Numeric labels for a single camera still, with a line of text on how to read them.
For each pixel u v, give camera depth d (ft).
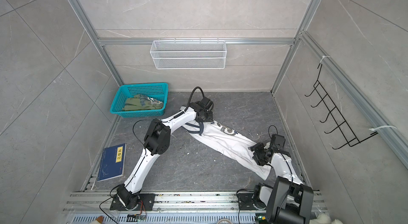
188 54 3.30
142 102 3.44
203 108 2.64
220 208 2.39
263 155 2.59
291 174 1.51
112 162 2.81
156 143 2.05
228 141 3.06
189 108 2.46
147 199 2.45
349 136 1.94
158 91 3.75
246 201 2.40
